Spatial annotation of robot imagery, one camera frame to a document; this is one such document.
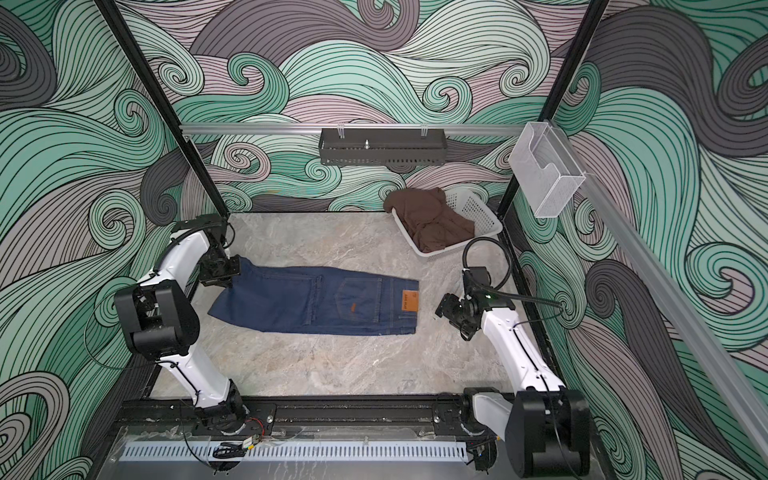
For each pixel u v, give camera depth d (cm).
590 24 73
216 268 74
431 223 109
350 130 94
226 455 71
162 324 49
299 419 74
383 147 95
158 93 86
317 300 94
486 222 110
